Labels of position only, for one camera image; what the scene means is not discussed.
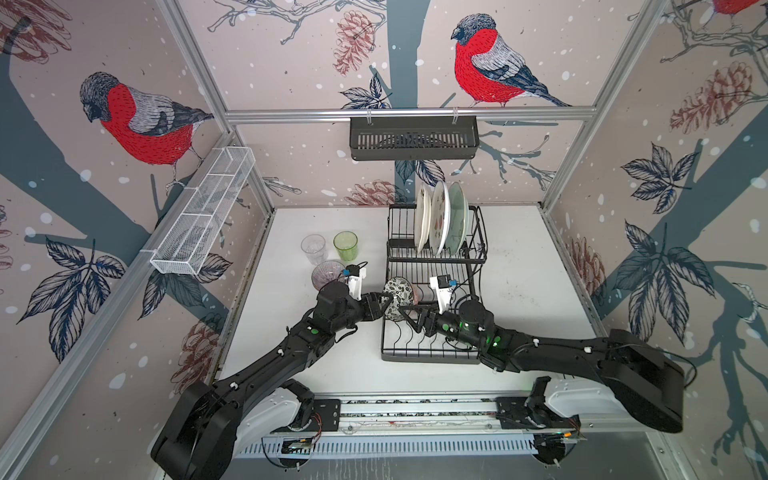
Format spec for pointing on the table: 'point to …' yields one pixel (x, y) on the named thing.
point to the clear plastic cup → (315, 247)
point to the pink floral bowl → (403, 296)
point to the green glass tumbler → (346, 243)
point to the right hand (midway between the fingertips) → (402, 312)
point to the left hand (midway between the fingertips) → (388, 299)
